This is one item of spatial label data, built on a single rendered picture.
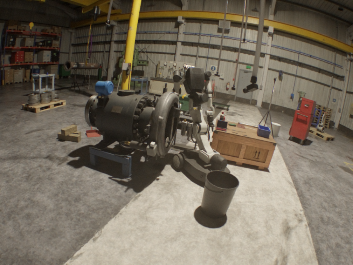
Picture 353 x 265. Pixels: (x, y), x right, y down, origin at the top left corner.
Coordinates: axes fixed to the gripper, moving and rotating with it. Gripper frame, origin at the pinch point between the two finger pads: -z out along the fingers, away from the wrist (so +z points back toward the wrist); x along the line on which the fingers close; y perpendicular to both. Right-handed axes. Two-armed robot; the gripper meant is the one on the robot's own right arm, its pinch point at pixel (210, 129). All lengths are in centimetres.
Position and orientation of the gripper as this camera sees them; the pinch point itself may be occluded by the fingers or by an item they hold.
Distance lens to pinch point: 259.4
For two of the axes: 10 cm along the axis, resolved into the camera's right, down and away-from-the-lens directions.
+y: -9.6, 0.8, -2.8
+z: -0.5, -9.9, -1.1
